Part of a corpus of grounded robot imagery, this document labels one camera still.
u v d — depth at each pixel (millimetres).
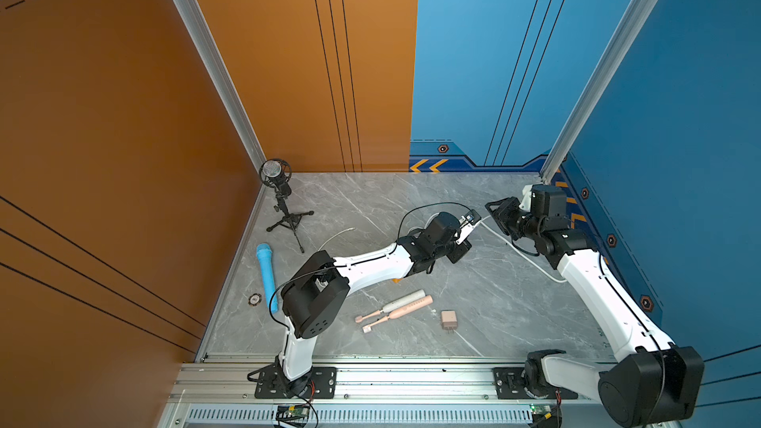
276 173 882
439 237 661
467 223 710
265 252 942
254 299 873
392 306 849
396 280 913
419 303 849
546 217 581
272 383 723
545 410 721
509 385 724
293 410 712
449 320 819
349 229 1027
